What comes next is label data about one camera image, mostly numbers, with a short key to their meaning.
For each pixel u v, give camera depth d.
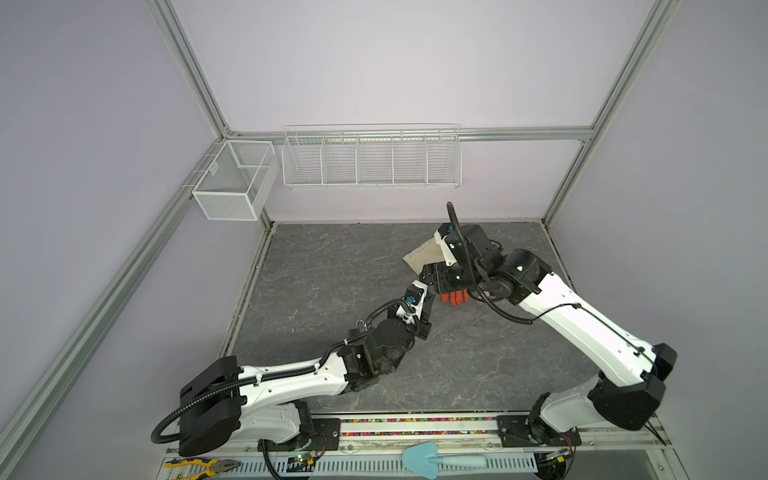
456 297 0.62
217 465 0.69
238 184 1.02
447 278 0.61
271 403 0.45
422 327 0.62
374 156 1.01
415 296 0.57
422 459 0.70
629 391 0.41
